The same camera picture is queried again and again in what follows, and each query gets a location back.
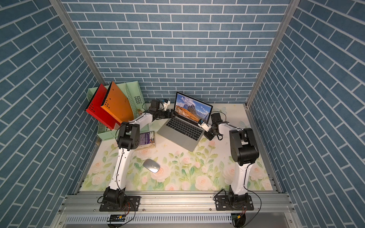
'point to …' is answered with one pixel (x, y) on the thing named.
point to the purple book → (147, 140)
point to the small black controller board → (117, 218)
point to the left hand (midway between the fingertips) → (177, 114)
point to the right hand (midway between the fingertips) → (208, 133)
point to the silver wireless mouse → (151, 165)
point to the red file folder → (94, 108)
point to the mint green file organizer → (133, 92)
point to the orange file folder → (117, 105)
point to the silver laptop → (182, 128)
